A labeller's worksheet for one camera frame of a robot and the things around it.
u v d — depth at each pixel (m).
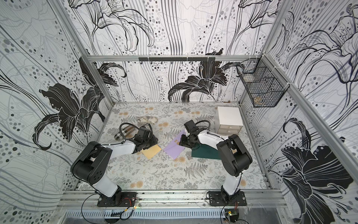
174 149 0.92
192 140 0.68
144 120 1.03
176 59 0.89
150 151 0.88
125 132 0.98
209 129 0.66
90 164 0.46
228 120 0.91
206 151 0.91
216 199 0.73
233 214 0.70
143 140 0.75
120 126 0.76
